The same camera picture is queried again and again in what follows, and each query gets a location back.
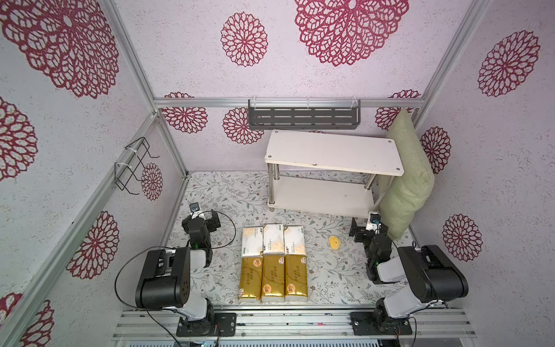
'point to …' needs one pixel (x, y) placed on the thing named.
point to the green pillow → (401, 194)
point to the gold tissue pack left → (251, 277)
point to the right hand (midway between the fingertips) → (365, 217)
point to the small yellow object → (334, 242)
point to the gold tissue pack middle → (273, 277)
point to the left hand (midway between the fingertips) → (202, 213)
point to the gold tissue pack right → (295, 278)
